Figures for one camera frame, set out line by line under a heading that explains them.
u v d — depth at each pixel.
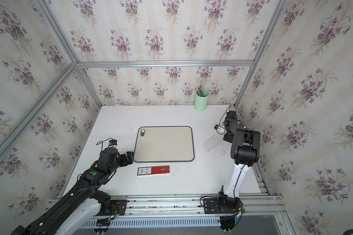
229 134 0.90
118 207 0.73
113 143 0.71
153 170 0.84
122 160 0.73
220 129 0.95
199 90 1.10
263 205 0.75
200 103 1.12
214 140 0.98
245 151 0.54
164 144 0.98
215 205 0.73
